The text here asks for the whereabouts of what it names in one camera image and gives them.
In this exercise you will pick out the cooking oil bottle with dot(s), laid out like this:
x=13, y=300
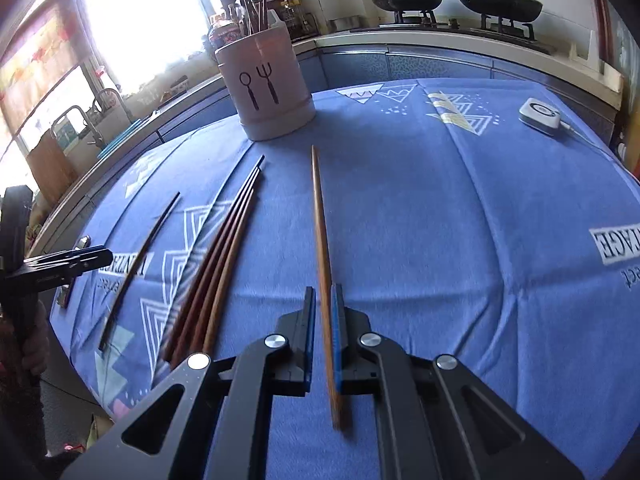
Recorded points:
x=225, y=35

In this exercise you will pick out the wooden door frame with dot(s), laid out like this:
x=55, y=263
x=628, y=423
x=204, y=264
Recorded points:
x=617, y=35

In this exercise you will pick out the blue sink tray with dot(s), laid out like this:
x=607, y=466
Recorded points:
x=125, y=135

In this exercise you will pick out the tall metal faucet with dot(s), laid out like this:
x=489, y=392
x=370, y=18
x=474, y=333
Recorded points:
x=117, y=102

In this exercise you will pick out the white square device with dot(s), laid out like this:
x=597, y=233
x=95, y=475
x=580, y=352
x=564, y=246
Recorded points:
x=540, y=116

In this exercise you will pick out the kitchen window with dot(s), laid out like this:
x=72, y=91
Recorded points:
x=140, y=20

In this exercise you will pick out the white cylindrical utensil holder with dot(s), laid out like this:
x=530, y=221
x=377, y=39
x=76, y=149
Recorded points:
x=265, y=95

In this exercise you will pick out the wooden cutting board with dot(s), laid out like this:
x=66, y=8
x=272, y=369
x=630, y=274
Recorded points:
x=50, y=162

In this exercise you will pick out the single brown wooden chopstick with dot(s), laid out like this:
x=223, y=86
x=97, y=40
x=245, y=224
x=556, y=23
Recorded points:
x=322, y=240

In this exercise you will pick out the bundle of brown chopsticks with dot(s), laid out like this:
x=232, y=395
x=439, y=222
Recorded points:
x=220, y=270

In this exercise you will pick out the gas stove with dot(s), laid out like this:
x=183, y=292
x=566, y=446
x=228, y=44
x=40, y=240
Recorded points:
x=450, y=27

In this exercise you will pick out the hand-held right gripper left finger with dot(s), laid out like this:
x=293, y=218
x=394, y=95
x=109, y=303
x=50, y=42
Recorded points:
x=307, y=350

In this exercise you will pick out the dark thin chopstick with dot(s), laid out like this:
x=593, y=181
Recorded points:
x=106, y=335

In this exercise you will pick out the blue printed tablecloth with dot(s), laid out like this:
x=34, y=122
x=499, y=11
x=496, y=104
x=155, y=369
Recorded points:
x=425, y=220

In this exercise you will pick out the angular metal faucet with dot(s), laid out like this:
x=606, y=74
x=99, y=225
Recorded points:
x=75, y=120

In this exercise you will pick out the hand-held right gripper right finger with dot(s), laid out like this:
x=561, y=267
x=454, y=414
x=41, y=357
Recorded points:
x=341, y=350

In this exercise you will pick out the cluttered seasoning rack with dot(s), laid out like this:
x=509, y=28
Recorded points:
x=290, y=5

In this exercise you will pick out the person's left hand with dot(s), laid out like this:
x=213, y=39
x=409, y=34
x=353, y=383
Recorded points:
x=36, y=352

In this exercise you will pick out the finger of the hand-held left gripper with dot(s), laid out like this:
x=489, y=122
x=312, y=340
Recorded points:
x=65, y=256
x=75, y=269

